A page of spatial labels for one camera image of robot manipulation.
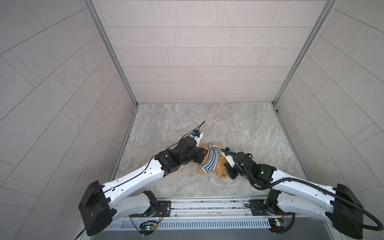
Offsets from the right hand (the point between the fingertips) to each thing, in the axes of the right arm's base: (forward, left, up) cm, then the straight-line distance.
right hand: (223, 166), depth 79 cm
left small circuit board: (-24, +37, -2) cm, 44 cm away
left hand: (+4, +7, +11) cm, 14 cm away
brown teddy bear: (-2, +2, +1) cm, 3 cm away
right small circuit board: (-26, -21, -7) cm, 34 cm away
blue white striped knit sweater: (+1, +7, +4) cm, 8 cm away
